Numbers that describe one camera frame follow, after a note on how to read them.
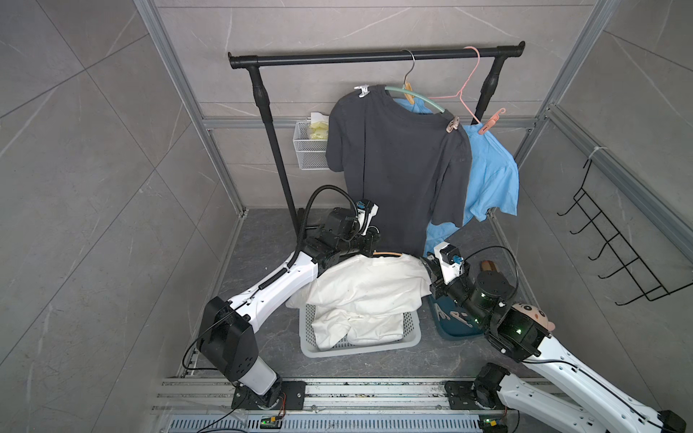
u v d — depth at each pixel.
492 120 0.64
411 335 0.79
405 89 0.63
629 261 0.63
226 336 0.42
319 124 0.86
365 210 0.67
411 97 0.73
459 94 0.65
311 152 0.88
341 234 0.61
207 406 0.73
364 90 0.66
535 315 0.80
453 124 0.59
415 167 0.73
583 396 0.43
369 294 0.79
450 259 0.53
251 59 0.55
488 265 0.98
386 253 0.78
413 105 0.74
